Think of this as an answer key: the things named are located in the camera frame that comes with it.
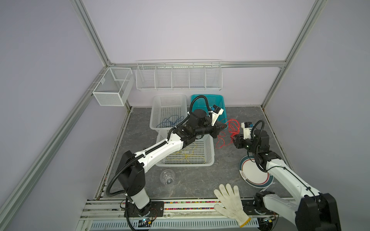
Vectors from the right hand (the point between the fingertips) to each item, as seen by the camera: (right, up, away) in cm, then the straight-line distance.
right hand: (234, 136), depth 84 cm
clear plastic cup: (-39, -24, +1) cm, 46 cm away
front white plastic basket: (-20, -12, +10) cm, 26 cm away
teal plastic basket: (-3, +26, +36) cm, 44 cm away
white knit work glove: (-3, -34, -10) cm, 36 cm away
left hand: (-7, +5, -13) cm, 16 cm away
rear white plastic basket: (-44, +16, +33) cm, 57 cm away
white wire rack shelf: (-33, +41, +16) cm, 55 cm away
